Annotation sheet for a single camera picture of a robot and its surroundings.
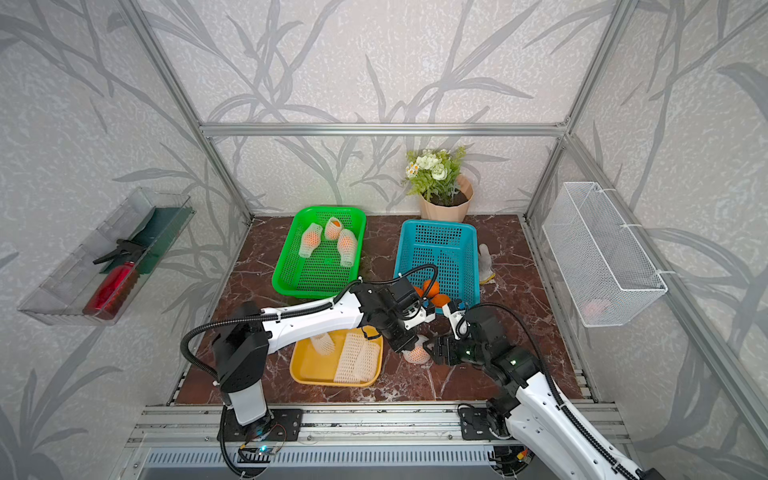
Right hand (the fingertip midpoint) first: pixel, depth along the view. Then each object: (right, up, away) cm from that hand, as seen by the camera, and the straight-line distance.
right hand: (433, 342), depth 77 cm
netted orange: (-4, -4, +1) cm, 6 cm away
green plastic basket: (-36, +15, +25) cm, 46 cm away
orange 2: (+3, +8, +13) cm, 16 cm away
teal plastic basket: (+6, +20, +31) cm, 38 cm away
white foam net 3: (-30, -2, +6) cm, 31 cm away
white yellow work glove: (+22, +19, +30) cm, 42 cm away
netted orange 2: (-41, +27, +28) cm, 57 cm away
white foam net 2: (-18, -7, +5) cm, 20 cm away
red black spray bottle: (-65, +17, -19) cm, 70 cm away
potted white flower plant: (+2, +47, +15) cm, 49 cm away
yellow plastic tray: (-34, -9, +6) cm, 36 cm away
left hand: (-5, -2, +1) cm, 6 cm away
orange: (0, +14, -2) cm, 14 cm away
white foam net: (-23, -8, +3) cm, 24 cm away
